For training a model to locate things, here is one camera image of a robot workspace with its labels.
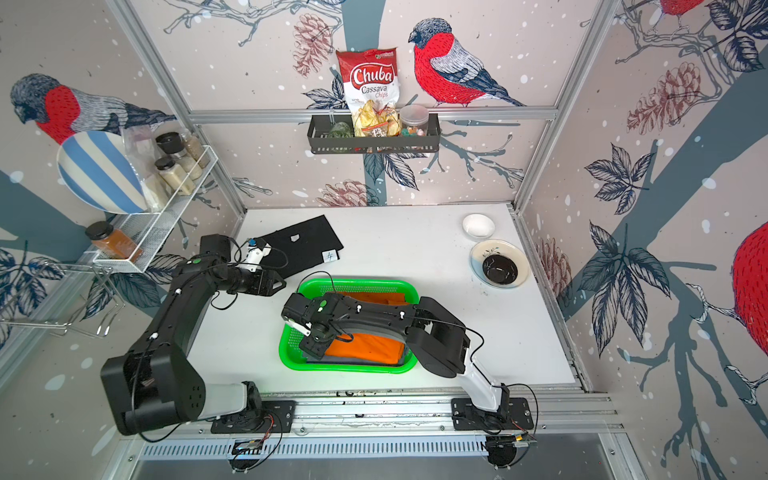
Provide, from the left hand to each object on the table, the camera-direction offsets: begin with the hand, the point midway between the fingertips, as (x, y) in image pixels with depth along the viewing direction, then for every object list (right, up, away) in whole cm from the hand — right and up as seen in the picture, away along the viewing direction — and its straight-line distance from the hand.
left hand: (275, 274), depth 84 cm
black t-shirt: (-1, +7, +27) cm, 28 cm away
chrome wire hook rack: (-31, 0, -27) cm, 41 cm away
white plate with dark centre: (+69, +2, +12) cm, 70 cm away
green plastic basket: (+7, -16, -6) cm, 18 cm away
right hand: (+13, -19, -2) cm, 23 cm away
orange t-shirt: (+28, -20, -2) cm, 34 cm away
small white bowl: (+66, +14, +27) cm, 73 cm away
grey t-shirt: (+20, -24, -4) cm, 31 cm away
